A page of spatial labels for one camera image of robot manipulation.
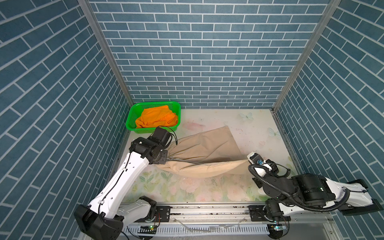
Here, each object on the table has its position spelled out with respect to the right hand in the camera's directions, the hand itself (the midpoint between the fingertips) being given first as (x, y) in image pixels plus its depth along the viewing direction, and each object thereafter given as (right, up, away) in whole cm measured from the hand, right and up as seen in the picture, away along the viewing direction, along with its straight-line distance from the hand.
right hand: (247, 160), depth 62 cm
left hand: (-40, -2, +12) cm, 42 cm away
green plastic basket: (-68, +26, +50) cm, 88 cm away
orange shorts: (-51, +20, +46) cm, 72 cm away
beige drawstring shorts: (-14, -4, +29) cm, 33 cm away
